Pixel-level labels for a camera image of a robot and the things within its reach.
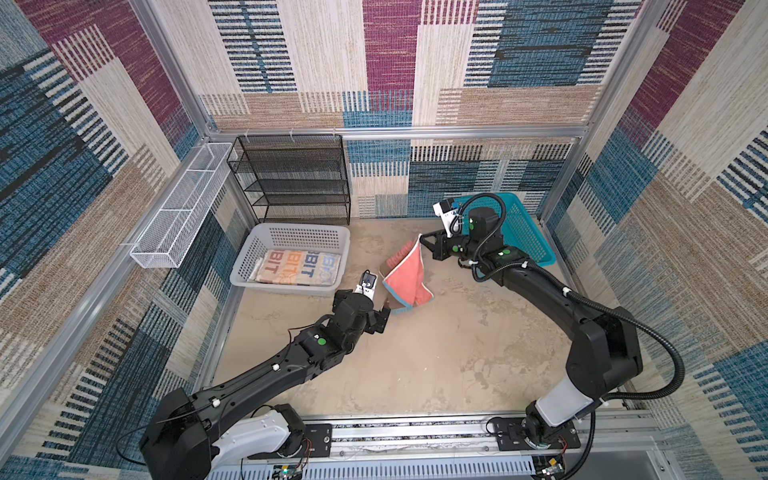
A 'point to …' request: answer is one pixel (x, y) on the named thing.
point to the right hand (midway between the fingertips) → (420, 242)
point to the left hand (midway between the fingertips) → (370, 294)
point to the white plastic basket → (317, 237)
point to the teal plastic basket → (520, 231)
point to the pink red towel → (402, 277)
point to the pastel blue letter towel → (296, 267)
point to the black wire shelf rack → (299, 179)
